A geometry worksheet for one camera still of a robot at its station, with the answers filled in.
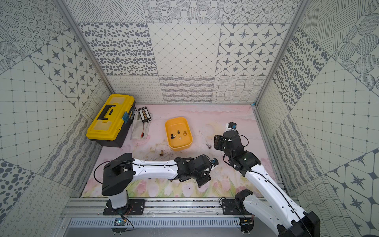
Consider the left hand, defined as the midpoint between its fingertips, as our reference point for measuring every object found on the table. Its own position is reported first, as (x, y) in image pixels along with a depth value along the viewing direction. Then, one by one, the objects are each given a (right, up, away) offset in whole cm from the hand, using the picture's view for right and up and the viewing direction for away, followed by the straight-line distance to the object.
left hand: (212, 174), depth 78 cm
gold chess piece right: (-16, +20, +23) cm, 35 cm away
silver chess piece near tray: (0, +11, +17) cm, 21 cm away
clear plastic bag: (-49, +21, +27) cm, 60 cm away
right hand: (+4, +19, 0) cm, 19 cm away
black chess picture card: (-48, +33, +33) cm, 67 cm away
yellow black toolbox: (-59, +26, +8) cm, 65 cm away
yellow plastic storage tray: (-21, +19, +25) cm, 38 cm away
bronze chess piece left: (-31, +7, +14) cm, 35 cm away
